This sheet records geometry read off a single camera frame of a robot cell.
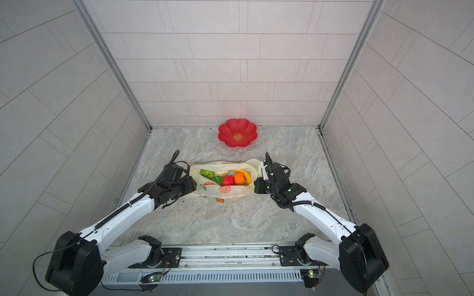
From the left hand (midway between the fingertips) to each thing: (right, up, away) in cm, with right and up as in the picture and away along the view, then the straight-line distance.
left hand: (196, 183), depth 85 cm
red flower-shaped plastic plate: (+17, +25, +29) cm, 42 cm away
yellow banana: (+25, +1, +5) cm, 25 cm away
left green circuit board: (-10, -29, -20) cm, 37 cm away
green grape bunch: (+10, 0, +6) cm, 11 cm away
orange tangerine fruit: (+20, +1, +4) cm, 20 cm away
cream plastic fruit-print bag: (+7, -1, -5) cm, 9 cm away
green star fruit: (+5, +4, +4) cm, 7 cm away
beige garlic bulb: (+11, +4, +6) cm, 13 cm away
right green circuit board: (+48, -31, -18) cm, 59 cm away
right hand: (+27, +1, -3) cm, 27 cm away
